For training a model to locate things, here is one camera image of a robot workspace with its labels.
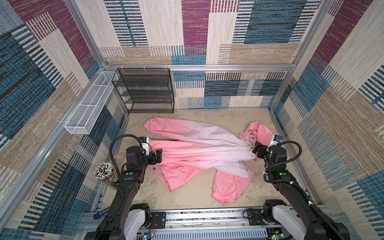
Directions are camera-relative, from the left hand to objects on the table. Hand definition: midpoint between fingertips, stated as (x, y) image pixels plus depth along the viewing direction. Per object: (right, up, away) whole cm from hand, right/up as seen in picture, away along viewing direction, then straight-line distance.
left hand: (152, 147), depth 83 cm
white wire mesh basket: (-45, +16, +11) cm, 49 cm away
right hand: (+62, +1, +1) cm, 62 cm away
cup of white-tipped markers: (-20, -9, -12) cm, 25 cm away
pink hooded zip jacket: (+19, -2, +5) cm, 20 cm away
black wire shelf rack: (-13, +37, +28) cm, 48 cm away
